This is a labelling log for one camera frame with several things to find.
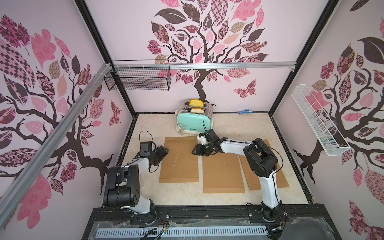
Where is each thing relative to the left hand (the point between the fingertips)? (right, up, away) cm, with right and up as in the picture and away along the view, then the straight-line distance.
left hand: (165, 155), depth 94 cm
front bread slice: (+21, +29, +3) cm, 36 cm away
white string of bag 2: (+38, -4, -2) cm, 38 cm away
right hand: (+19, 0, 0) cm, 19 cm away
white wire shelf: (+86, +12, -22) cm, 90 cm away
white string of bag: (+7, +2, +3) cm, 8 cm away
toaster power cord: (+10, +18, +1) cm, 21 cm away
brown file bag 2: (+9, -6, -2) cm, 11 cm away
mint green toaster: (+19, +24, 0) cm, 30 cm away
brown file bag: (+36, -10, -7) cm, 38 cm away
